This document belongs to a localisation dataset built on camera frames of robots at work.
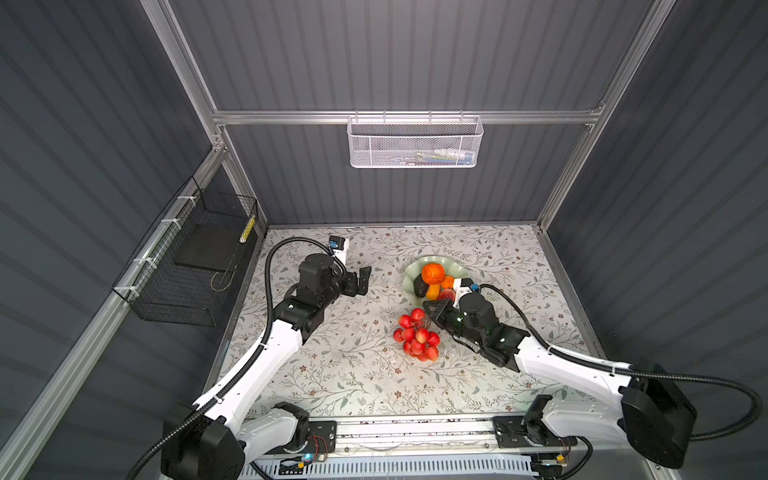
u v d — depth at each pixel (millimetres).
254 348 476
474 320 610
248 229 819
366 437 753
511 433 725
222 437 374
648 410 408
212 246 786
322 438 722
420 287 978
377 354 868
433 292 965
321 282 579
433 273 919
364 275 705
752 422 419
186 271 722
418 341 734
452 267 1018
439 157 932
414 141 1238
